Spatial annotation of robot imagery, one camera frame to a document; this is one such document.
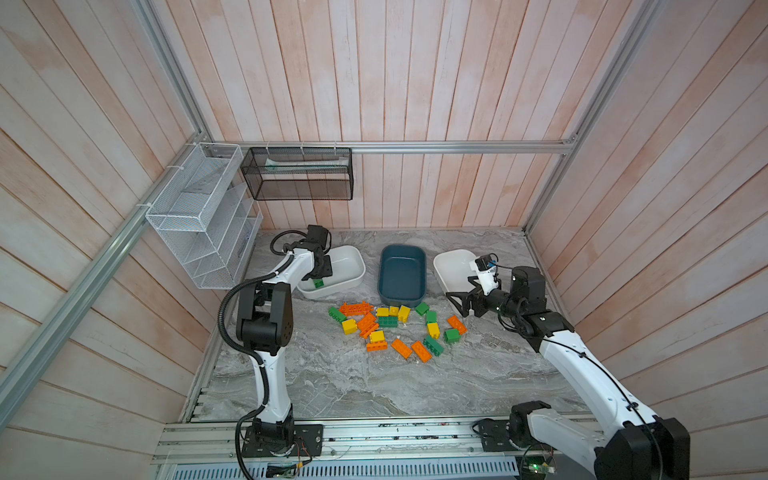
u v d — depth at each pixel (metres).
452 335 0.91
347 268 1.08
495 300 0.69
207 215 0.73
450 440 0.75
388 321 0.93
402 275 1.06
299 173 1.04
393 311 0.96
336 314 0.93
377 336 0.90
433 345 0.88
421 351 0.88
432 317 0.95
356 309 0.95
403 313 0.94
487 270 0.67
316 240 0.81
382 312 0.96
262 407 0.60
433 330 0.91
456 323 0.95
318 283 1.02
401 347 0.88
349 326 0.92
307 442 0.73
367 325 0.93
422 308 0.97
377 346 0.88
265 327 0.55
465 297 0.69
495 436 0.74
